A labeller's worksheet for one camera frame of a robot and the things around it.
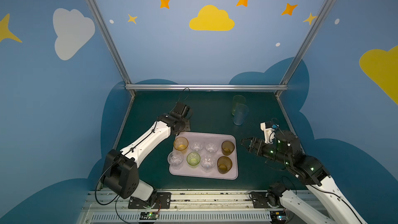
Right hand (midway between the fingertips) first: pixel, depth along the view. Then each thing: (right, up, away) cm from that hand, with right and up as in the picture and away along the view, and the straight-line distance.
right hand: (247, 140), depth 68 cm
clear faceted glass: (-35, -15, +18) cm, 42 cm away
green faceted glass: (-25, -15, +18) cm, 34 cm away
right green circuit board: (+15, -36, +3) cm, 40 cm away
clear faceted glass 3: (-17, -16, +17) cm, 29 cm away
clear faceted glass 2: (-23, -9, +22) cm, 33 cm away
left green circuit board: (-45, -36, +2) cm, 57 cm away
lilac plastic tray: (-29, -20, +15) cm, 38 cm away
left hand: (-28, +5, +17) cm, 33 cm away
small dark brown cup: (-5, -9, +22) cm, 24 cm away
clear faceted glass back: (-14, -10, +24) cm, 29 cm away
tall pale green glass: (+4, +20, +35) cm, 40 cm away
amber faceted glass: (-33, -7, +23) cm, 40 cm away
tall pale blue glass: (+6, +11, +33) cm, 35 cm away
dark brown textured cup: (-8, -17, +16) cm, 25 cm away
